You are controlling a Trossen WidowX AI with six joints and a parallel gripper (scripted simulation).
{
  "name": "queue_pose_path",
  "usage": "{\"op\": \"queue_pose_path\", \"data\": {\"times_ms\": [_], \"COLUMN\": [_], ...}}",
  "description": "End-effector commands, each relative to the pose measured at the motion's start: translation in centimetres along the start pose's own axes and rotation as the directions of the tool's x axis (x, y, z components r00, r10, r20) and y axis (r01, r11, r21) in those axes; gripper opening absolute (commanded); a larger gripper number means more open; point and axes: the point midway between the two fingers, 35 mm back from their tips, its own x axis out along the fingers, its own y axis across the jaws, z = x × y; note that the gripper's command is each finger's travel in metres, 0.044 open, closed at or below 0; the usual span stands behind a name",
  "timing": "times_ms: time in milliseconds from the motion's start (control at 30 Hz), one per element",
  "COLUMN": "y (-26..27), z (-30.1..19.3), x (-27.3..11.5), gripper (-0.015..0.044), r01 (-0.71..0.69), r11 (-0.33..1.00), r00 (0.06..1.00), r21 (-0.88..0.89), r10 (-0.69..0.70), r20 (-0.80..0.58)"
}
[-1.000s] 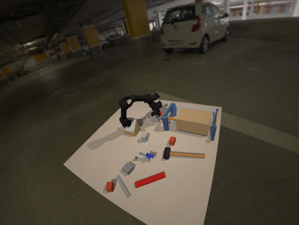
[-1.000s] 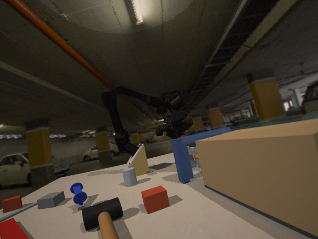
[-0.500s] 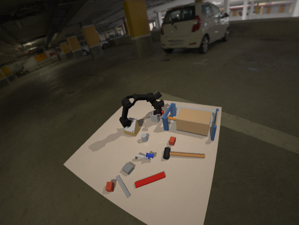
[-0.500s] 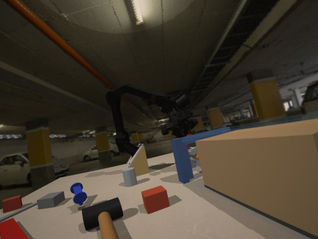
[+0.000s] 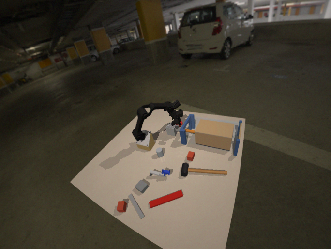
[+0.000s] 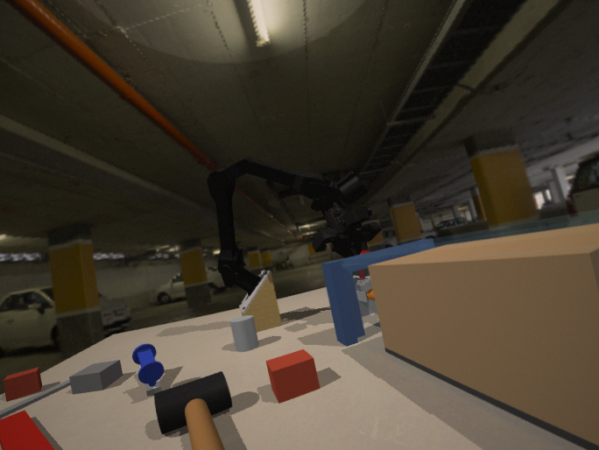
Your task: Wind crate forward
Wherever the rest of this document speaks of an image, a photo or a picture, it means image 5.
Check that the black mallet with brown handle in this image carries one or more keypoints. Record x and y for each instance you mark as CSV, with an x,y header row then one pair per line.
x,y
185,169

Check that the red flat bar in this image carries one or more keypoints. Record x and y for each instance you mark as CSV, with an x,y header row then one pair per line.
x,y
165,199

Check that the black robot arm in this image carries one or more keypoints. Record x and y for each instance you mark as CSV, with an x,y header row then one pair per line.
x,y
142,114

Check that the grey flat bar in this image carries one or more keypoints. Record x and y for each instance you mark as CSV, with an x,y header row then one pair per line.
x,y
136,206

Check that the red cube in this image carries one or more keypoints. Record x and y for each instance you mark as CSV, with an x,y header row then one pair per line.
x,y
190,156
121,206

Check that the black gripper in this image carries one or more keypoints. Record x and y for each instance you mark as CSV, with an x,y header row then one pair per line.
x,y
176,120

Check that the grey cylinder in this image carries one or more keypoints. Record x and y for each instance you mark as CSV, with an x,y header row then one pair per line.
x,y
159,152

